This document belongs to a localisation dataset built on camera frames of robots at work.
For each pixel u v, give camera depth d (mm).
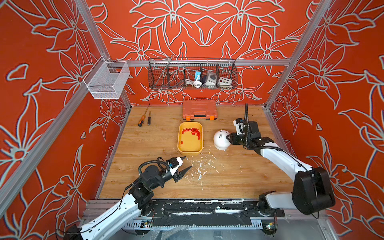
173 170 619
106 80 931
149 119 1105
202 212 727
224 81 940
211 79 907
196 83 849
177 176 642
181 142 976
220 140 879
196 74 835
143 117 1102
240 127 727
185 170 672
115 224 512
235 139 759
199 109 1114
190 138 1011
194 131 1036
